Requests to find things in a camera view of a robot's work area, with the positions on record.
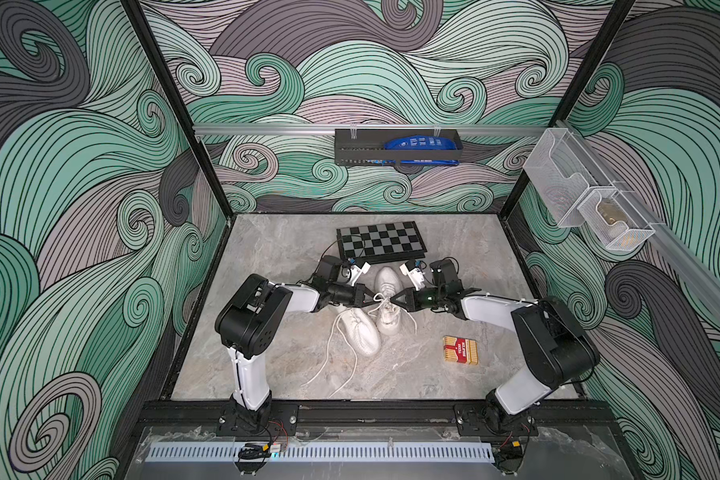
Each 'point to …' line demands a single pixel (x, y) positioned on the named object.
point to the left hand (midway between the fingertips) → (380, 298)
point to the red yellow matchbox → (460, 350)
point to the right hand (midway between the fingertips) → (394, 300)
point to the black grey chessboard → (382, 243)
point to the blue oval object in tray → (421, 142)
